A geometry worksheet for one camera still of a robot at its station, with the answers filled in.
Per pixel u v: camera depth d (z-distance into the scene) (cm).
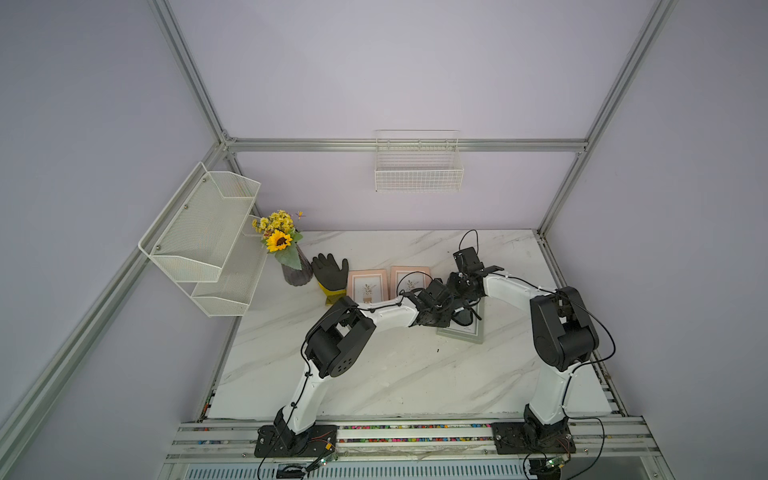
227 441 75
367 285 104
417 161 95
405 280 104
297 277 100
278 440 65
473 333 91
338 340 53
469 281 74
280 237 86
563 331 51
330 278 105
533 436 65
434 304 76
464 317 91
